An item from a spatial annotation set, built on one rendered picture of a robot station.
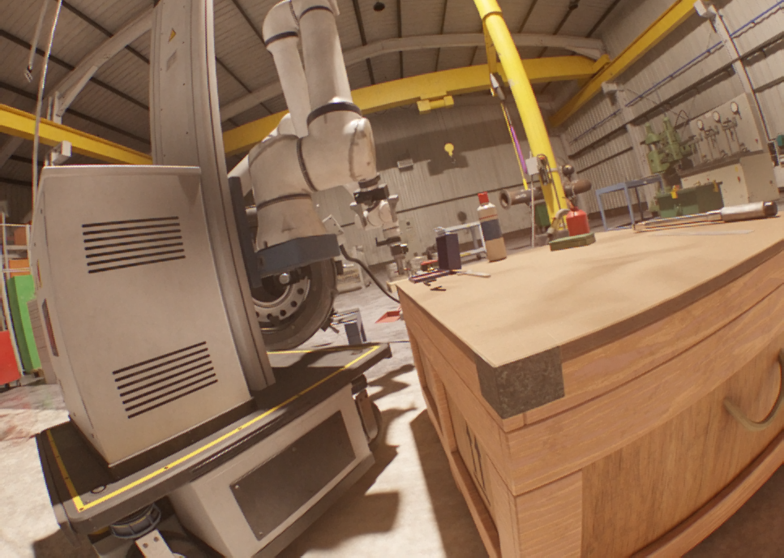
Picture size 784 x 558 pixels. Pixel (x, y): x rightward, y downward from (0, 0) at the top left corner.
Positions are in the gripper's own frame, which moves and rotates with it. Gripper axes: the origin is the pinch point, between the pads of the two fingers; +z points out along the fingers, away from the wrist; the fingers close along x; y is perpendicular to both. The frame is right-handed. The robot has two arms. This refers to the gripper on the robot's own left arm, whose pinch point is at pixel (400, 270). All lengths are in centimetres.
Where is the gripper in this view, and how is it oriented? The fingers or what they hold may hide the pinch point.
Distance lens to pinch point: 180.8
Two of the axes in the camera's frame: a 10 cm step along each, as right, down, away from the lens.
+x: -0.6, -0.1, 10.0
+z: 2.3, 9.7, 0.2
